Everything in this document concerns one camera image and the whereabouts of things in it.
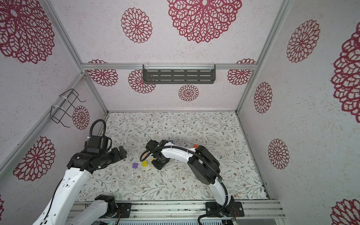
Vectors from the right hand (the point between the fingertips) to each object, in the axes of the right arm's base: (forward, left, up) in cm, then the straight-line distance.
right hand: (159, 163), depth 89 cm
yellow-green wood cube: (0, +9, -1) cm, 9 cm away
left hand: (-4, +19, +14) cm, 24 cm away
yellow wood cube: (-2, +2, +10) cm, 10 cm away
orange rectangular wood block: (+15, -24, -2) cm, 28 cm away
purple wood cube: (-1, +16, -2) cm, 16 cm away
